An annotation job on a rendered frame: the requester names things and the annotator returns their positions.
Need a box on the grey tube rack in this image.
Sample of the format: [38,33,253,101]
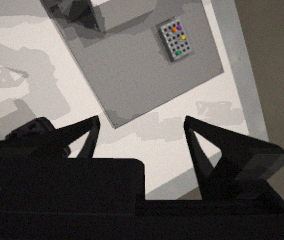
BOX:
[158,17,193,63]

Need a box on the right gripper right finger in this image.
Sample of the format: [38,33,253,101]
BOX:
[183,115,284,200]

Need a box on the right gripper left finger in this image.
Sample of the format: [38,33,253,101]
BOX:
[0,115,101,158]

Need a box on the grey flat rectangular mat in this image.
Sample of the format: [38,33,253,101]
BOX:
[42,0,224,129]

